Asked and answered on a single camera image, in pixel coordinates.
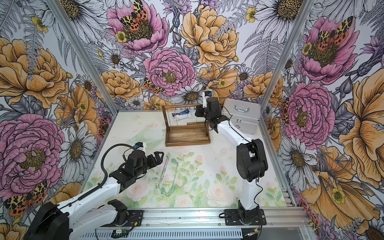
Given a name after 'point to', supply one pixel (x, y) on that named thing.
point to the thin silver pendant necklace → (168, 193)
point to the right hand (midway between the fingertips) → (196, 109)
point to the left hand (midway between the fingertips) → (157, 159)
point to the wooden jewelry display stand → (194, 133)
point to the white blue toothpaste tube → (182, 115)
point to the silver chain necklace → (157, 187)
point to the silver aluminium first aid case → (245, 115)
